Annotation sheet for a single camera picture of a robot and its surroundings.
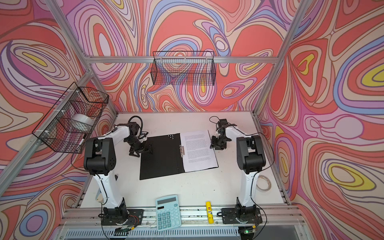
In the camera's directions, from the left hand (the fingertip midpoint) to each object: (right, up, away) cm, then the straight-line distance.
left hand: (147, 153), depth 96 cm
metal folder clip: (+23, +1, +2) cm, 23 cm away
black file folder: (+13, -4, -3) cm, 14 cm away
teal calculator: (+17, -26, -22) cm, 38 cm away
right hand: (+44, +1, +3) cm, 44 cm away
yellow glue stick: (+38, -24, -21) cm, 50 cm away
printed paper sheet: (+34, -1, 0) cm, 34 cm away
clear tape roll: (+73, -14, -12) cm, 76 cm away
